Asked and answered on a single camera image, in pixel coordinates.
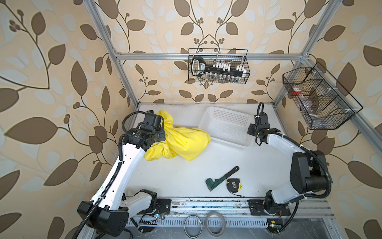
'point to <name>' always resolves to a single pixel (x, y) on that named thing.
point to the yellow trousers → (184, 142)
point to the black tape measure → (233, 184)
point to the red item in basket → (296, 91)
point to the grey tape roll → (215, 212)
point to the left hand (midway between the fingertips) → (156, 131)
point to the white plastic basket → (229, 126)
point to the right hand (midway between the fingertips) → (253, 129)
